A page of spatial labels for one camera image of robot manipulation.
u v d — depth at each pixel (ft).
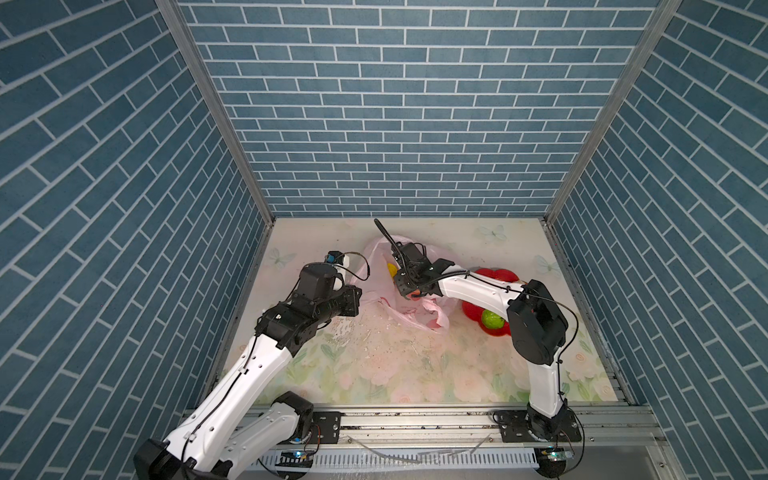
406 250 2.38
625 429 2.50
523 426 2.42
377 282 3.12
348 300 2.14
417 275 2.31
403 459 2.32
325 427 2.44
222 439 1.34
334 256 2.12
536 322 1.70
